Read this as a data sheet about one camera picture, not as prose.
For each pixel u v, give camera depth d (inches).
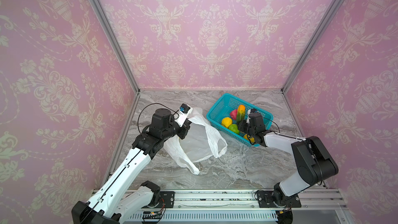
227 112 42.0
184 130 24.9
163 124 21.1
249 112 35.0
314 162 18.0
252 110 34.5
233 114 39.1
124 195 15.8
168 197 29.4
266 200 28.7
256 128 28.8
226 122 38.0
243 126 33.4
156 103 22.9
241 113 37.1
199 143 36.2
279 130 39.4
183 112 23.7
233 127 36.2
